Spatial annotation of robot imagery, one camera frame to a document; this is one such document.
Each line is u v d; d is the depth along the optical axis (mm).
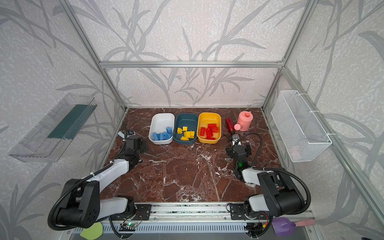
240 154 683
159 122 1102
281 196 427
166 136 985
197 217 727
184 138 990
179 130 1040
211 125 1056
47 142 634
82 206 413
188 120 1113
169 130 1012
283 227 692
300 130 631
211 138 988
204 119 1113
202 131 1046
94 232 693
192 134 1008
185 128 1048
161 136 990
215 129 1048
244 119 990
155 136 988
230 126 1050
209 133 1017
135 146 699
